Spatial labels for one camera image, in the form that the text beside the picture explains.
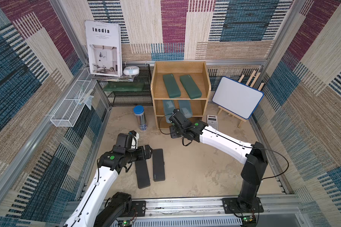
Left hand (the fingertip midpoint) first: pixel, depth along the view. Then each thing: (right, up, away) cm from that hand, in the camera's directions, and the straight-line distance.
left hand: (145, 150), depth 77 cm
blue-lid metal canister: (-6, +22, +13) cm, 26 cm away
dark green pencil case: (+15, +34, +9) cm, 38 cm away
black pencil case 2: (+6, -11, +11) cm, 17 cm away
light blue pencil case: (+12, +25, +18) cm, 33 cm away
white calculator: (+45, +15, +32) cm, 57 cm away
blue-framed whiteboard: (+56, +31, +15) cm, 66 cm away
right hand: (+15, +12, +6) cm, 20 cm away
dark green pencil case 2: (+26, +35, +8) cm, 44 cm away
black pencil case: (-3, -15, +8) cm, 17 cm away
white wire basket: (-51, +23, +15) cm, 58 cm away
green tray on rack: (-25, +39, +21) cm, 51 cm away
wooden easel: (+69, +37, +13) cm, 79 cm away
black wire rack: (-17, +34, +43) cm, 57 cm away
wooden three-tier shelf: (+32, +48, +17) cm, 60 cm away
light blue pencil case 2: (+23, +24, +17) cm, 37 cm away
